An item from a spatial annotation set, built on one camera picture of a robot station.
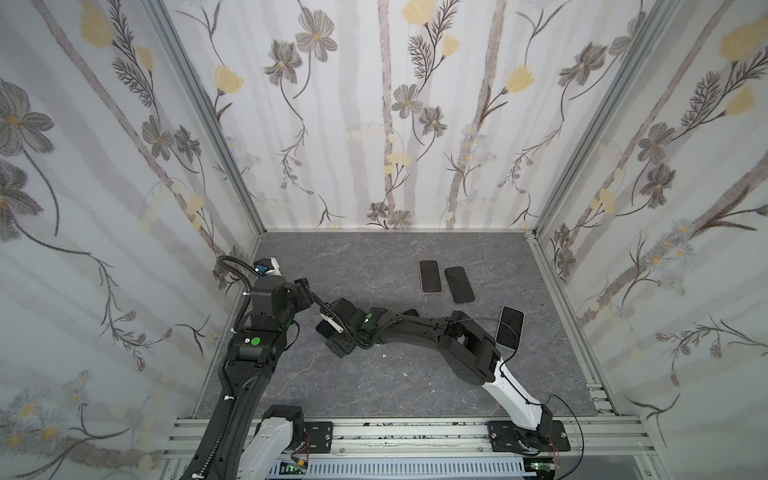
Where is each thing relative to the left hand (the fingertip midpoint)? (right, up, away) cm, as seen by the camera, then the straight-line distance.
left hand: (294, 274), depth 75 cm
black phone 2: (+50, -5, +31) cm, 59 cm away
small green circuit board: (+2, -47, -3) cm, 48 cm away
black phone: (+40, -4, +34) cm, 52 cm away
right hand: (+6, -16, +15) cm, 23 cm away
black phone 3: (+63, -18, +19) cm, 68 cm away
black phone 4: (+6, -16, +8) cm, 19 cm away
